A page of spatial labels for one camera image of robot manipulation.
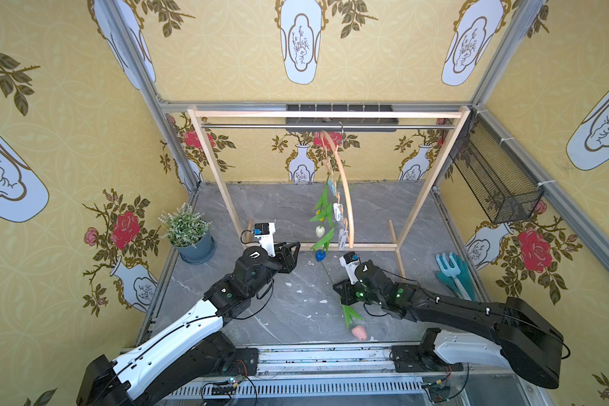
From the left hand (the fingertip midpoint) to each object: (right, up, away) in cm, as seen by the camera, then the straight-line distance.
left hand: (298, 245), depth 74 cm
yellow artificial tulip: (+8, +10, +18) cm, 22 cm away
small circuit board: (-22, -41, -2) cm, 47 cm away
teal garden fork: (+56, -12, +18) cm, 60 cm away
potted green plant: (-37, +3, +11) cm, 39 cm away
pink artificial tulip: (+18, -26, 0) cm, 31 cm away
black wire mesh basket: (+68, +18, +9) cm, 71 cm away
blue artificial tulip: (+7, -2, +7) cm, 10 cm away
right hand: (+11, -16, +7) cm, 21 cm away
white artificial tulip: (+7, +3, +15) cm, 17 cm away
